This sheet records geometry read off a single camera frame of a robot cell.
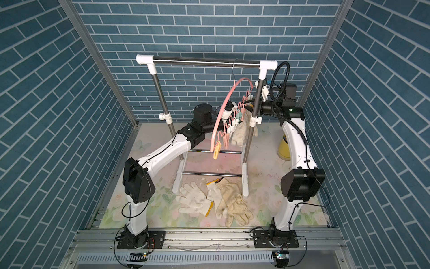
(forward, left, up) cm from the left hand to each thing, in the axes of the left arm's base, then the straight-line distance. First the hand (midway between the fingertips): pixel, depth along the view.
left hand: (245, 121), depth 74 cm
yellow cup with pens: (+3, -25, -25) cm, 36 cm away
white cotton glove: (0, +2, -9) cm, 9 cm away
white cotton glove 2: (-23, +24, -35) cm, 48 cm away
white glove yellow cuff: (-20, +13, -35) cm, 43 cm away
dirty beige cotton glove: (-26, +4, -32) cm, 41 cm away
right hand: (+5, 0, +4) cm, 7 cm away
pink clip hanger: (+38, 0, -12) cm, 39 cm away
